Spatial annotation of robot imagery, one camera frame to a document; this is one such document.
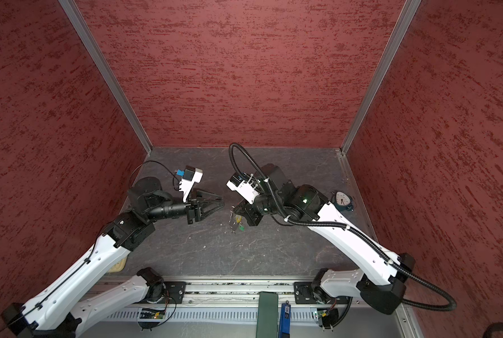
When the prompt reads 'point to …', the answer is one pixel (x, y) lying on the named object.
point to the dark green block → (267, 323)
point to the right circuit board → (330, 317)
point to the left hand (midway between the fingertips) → (221, 206)
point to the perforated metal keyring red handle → (232, 220)
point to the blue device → (285, 320)
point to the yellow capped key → (239, 219)
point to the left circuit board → (151, 313)
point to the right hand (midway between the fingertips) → (237, 215)
